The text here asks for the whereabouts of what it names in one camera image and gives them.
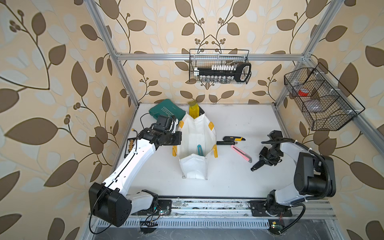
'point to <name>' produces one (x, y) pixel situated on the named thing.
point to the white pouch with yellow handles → (198, 141)
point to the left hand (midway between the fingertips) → (178, 136)
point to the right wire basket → (324, 101)
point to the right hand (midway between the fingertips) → (262, 160)
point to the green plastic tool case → (167, 108)
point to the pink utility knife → (248, 158)
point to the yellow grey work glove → (194, 108)
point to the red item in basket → (302, 94)
